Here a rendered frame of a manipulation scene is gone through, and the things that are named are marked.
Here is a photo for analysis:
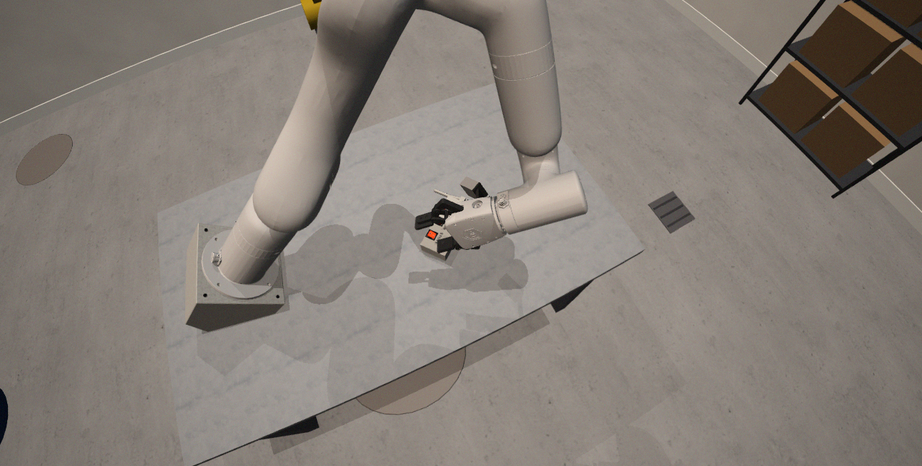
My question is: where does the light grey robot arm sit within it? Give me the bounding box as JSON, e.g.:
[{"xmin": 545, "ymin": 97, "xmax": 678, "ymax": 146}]
[{"xmin": 201, "ymin": 0, "xmax": 588, "ymax": 300}]

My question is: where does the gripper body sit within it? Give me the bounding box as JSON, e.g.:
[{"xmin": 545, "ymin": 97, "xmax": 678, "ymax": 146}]
[{"xmin": 444, "ymin": 196, "xmax": 506, "ymax": 249}]

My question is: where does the white power strip body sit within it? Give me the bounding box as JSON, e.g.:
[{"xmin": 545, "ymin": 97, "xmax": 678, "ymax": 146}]
[{"xmin": 420, "ymin": 189, "xmax": 465, "ymax": 261}]

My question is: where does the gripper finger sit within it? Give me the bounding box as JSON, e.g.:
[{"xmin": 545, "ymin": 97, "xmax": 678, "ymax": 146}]
[
  {"xmin": 437, "ymin": 236, "xmax": 480, "ymax": 254},
  {"xmin": 415, "ymin": 198, "xmax": 464, "ymax": 230}
]

